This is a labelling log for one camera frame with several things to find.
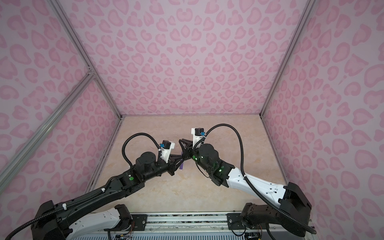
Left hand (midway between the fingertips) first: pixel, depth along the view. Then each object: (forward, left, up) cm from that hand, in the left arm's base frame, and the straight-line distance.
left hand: (185, 155), depth 70 cm
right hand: (+5, +3, +5) cm, 7 cm away
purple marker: (-3, +2, -4) cm, 6 cm away
